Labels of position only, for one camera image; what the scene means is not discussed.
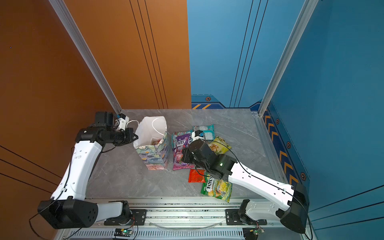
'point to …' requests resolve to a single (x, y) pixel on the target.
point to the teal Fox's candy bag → (175, 134)
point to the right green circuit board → (259, 231)
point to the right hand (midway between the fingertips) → (179, 151)
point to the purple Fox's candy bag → (183, 142)
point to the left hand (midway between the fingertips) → (137, 135)
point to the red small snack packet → (195, 177)
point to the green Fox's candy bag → (220, 188)
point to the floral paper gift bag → (152, 144)
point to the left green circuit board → (123, 232)
